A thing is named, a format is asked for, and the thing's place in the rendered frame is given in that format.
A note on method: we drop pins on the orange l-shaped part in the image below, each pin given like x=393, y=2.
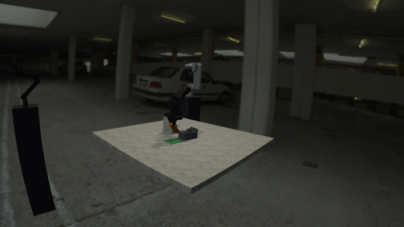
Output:
x=174, y=128

